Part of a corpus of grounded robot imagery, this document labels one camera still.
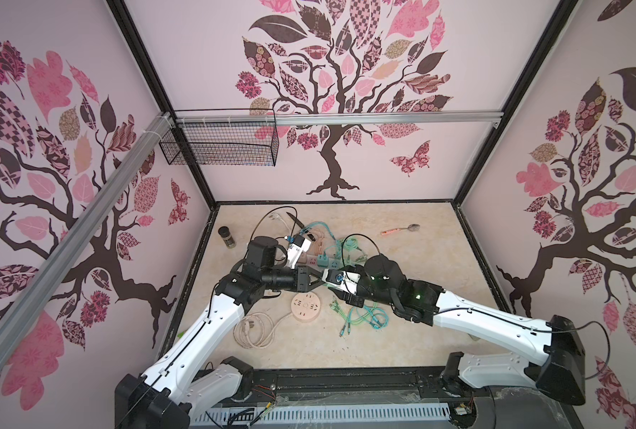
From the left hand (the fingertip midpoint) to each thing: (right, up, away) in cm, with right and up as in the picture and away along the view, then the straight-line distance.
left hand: (324, 286), depth 69 cm
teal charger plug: (-1, +3, +27) cm, 27 cm away
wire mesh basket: (-29, +49, +26) cm, 62 cm away
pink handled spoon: (+38, +16, +41) cm, 58 cm away
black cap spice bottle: (-38, +14, +29) cm, 50 cm away
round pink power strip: (-6, -11, +18) cm, 22 cm away
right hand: (+2, +3, +2) cm, 5 cm away
